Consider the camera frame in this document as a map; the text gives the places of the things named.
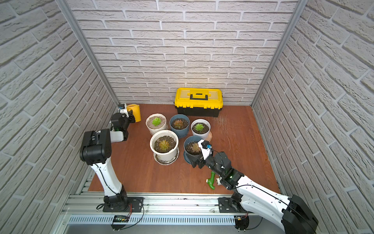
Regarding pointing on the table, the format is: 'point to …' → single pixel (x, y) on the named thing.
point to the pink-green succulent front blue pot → (193, 148)
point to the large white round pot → (170, 153)
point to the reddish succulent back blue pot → (178, 124)
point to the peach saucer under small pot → (209, 136)
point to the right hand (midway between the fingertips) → (195, 148)
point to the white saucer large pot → (161, 162)
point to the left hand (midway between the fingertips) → (125, 109)
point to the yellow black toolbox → (201, 102)
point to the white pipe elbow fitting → (217, 181)
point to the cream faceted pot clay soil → (153, 129)
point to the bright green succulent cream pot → (156, 121)
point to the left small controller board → (119, 222)
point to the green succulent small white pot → (199, 127)
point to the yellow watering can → (136, 109)
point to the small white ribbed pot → (203, 133)
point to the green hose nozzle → (211, 181)
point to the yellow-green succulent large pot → (163, 145)
